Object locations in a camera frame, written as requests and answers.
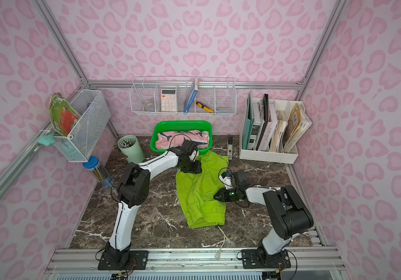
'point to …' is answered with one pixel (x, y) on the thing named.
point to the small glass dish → (149, 107)
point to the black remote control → (230, 146)
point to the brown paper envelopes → (299, 125)
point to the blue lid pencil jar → (96, 167)
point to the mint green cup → (131, 147)
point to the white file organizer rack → (289, 157)
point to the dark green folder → (248, 124)
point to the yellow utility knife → (204, 107)
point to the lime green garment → (196, 191)
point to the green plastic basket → (179, 125)
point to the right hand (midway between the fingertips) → (216, 197)
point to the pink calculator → (168, 100)
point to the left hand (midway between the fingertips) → (197, 167)
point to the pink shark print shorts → (168, 139)
